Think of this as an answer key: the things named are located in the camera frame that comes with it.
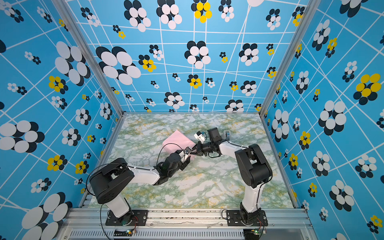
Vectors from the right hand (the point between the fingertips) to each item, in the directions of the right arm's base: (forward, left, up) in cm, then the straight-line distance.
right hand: (190, 153), depth 88 cm
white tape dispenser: (+17, -24, -4) cm, 30 cm away
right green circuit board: (-38, -30, -9) cm, 49 cm away
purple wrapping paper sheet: (+9, +9, -1) cm, 13 cm away
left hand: (+1, +2, -2) cm, 3 cm away
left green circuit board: (-39, +35, -11) cm, 53 cm away
